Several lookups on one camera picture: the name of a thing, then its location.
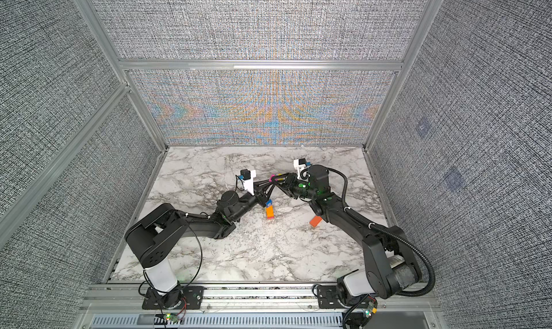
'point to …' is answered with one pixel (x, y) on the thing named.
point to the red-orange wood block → (315, 220)
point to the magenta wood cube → (270, 180)
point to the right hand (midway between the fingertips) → (272, 179)
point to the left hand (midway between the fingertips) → (274, 182)
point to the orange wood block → (269, 212)
